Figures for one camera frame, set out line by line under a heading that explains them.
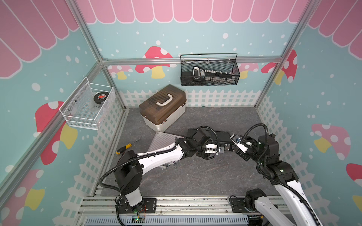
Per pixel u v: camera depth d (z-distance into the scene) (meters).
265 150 0.50
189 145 0.60
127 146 0.95
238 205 0.74
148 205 0.74
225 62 0.92
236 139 0.59
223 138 0.66
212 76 0.87
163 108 0.97
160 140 0.96
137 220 0.71
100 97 0.79
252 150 0.60
